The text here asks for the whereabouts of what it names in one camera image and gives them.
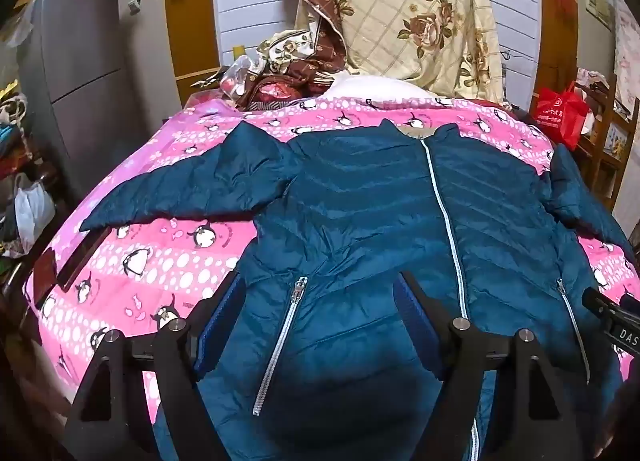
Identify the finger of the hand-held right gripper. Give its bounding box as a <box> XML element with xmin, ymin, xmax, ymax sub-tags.
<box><xmin>582</xmin><ymin>286</ymin><xmax>640</xmax><ymax>329</ymax></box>

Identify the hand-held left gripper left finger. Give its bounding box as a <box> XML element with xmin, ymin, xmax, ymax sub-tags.
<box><xmin>62</xmin><ymin>271</ymin><xmax>248</xmax><ymax>461</ymax></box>

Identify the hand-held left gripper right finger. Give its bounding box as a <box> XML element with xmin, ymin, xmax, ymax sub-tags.
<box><xmin>392</xmin><ymin>271</ymin><xmax>596</xmax><ymax>461</ymax></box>

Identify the dark blue puffer jacket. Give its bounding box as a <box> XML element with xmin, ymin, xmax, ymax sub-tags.
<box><xmin>80</xmin><ymin>118</ymin><xmax>638</xmax><ymax>461</ymax></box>

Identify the pink penguin print blanket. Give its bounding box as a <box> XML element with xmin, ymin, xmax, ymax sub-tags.
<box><xmin>25</xmin><ymin>95</ymin><xmax>640</xmax><ymax>461</ymax></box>

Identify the wooden shelf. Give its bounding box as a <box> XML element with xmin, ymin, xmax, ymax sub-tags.
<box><xmin>570</xmin><ymin>72</ymin><xmax>640</xmax><ymax>212</ymax></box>

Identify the red gift bag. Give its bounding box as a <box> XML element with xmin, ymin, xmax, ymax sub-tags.
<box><xmin>535</xmin><ymin>82</ymin><xmax>591</xmax><ymax>149</ymax></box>

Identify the white plastic bag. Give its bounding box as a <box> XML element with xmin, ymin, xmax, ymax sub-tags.
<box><xmin>12</xmin><ymin>175</ymin><xmax>56</xmax><ymax>253</ymax></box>

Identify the red patterned bag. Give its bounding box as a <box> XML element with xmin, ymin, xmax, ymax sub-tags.
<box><xmin>239</xmin><ymin>75</ymin><xmax>302</xmax><ymax>111</ymax></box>

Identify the white pillow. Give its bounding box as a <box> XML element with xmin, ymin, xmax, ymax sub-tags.
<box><xmin>325</xmin><ymin>74</ymin><xmax>441</xmax><ymax>99</ymax></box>

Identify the clear plastic bag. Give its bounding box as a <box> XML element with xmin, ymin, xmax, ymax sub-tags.
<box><xmin>219</xmin><ymin>55</ymin><xmax>262</xmax><ymax>103</ymax></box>

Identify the grey refrigerator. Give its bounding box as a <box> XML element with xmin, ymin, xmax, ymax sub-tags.
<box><xmin>20</xmin><ymin>0</ymin><xmax>186</xmax><ymax>197</ymax></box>

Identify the cream floral quilt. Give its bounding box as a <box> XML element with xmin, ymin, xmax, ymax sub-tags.
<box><xmin>295</xmin><ymin>0</ymin><xmax>503</xmax><ymax>102</ymax></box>

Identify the brown patterned cloth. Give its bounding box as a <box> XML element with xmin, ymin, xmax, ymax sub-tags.
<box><xmin>272</xmin><ymin>0</ymin><xmax>351</xmax><ymax>87</ymax></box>

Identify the wall poster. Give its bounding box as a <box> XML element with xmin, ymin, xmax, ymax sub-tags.
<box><xmin>582</xmin><ymin>0</ymin><xmax>615</xmax><ymax>33</ymax></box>

